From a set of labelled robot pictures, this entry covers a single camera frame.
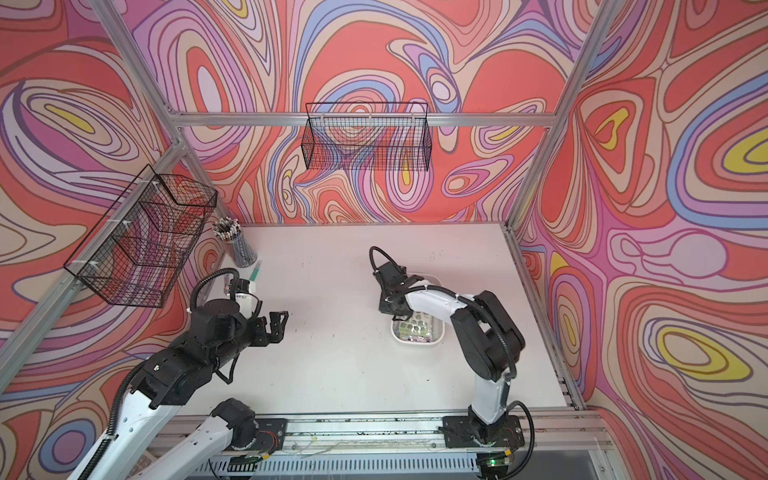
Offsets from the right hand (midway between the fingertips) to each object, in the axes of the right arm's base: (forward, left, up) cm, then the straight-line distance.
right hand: (392, 313), depth 94 cm
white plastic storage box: (-8, -13, 0) cm, 15 cm away
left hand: (-11, +28, +21) cm, 37 cm away
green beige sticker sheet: (-6, -8, +2) cm, 10 cm away
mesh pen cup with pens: (+23, +52, +17) cm, 59 cm away
